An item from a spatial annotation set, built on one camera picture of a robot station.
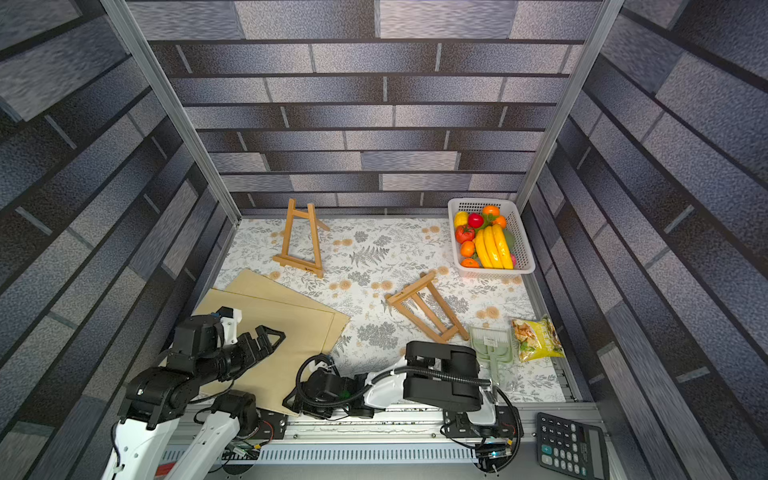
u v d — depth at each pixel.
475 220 1.07
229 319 0.63
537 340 0.83
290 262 1.03
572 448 0.69
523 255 0.99
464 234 1.07
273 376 0.81
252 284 1.02
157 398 0.43
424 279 0.98
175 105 0.86
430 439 0.73
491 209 1.11
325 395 0.61
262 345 0.60
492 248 1.00
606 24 0.71
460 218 1.11
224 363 0.55
